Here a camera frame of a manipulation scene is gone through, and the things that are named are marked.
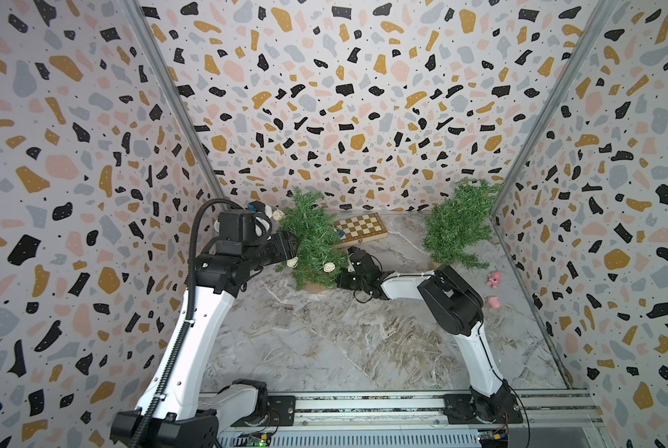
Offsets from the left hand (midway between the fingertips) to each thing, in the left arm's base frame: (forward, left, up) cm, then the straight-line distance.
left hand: (294, 240), depth 70 cm
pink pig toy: (+7, -66, -31) cm, 73 cm away
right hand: (+7, -8, -31) cm, 33 cm away
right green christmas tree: (+9, -45, -6) cm, 47 cm away
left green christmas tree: (+2, -5, -10) cm, 12 cm away
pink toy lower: (-2, -63, -32) cm, 70 cm away
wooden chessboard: (+31, -19, -30) cm, 47 cm away
